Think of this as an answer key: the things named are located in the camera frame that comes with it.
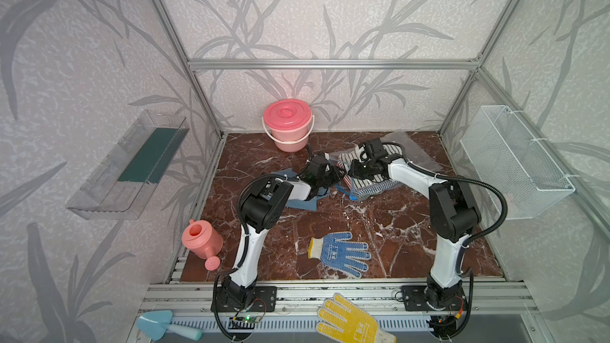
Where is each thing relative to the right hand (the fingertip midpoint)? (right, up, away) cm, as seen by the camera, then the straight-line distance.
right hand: (346, 170), depth 96 cm
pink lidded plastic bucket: (-24, +20, +3) cm, 31 cm away
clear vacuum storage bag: (+35, +6, +20) cm, 40 cm away
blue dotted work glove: (-4, -29, -14) cm, 32 cm away
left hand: (+1, -1, +3) cm, 3 cm away
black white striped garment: (+8, -7, +2) cm, 11 cm away
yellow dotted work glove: (-3, -43, -27) cm, 51 cm away
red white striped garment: (+1, -5, +3) cm, 6 cm away
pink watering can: (-48, -21, -21) cm, 57 cm away
